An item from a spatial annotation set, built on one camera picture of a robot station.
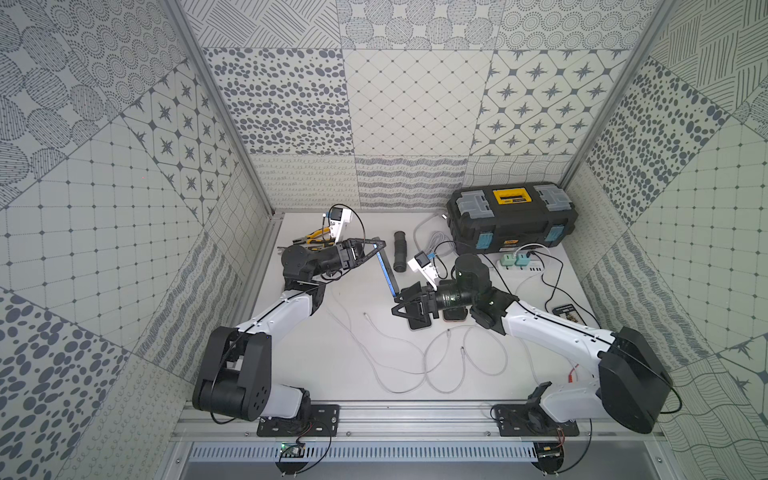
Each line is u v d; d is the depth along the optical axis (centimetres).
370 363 84
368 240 65
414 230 115
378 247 65
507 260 98
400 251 104
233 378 43
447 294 65
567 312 93
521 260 98
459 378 82
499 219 96
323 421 73
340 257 64
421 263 66
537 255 107
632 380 41
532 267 101
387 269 72
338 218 67
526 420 66
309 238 108
